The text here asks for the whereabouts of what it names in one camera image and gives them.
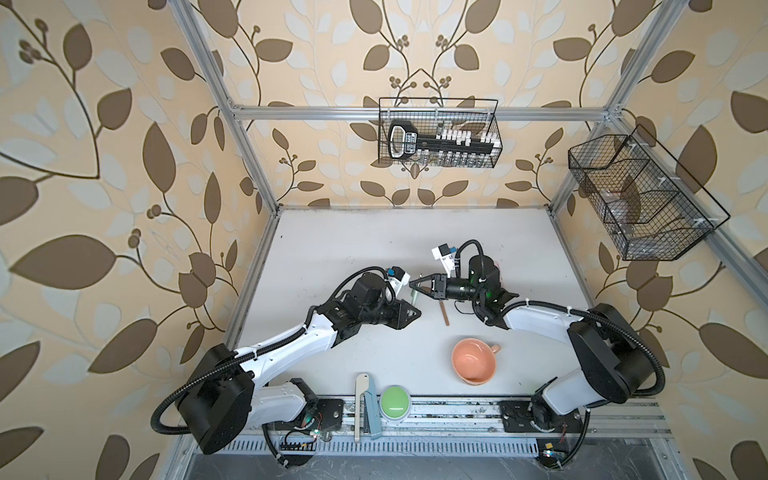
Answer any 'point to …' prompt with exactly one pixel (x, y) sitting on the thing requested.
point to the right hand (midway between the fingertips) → (411, 288)
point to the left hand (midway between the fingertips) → (421, 312)
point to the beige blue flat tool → (364, 385)
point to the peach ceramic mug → (474, 361)
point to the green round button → (395, 402)
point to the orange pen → (442, 308)
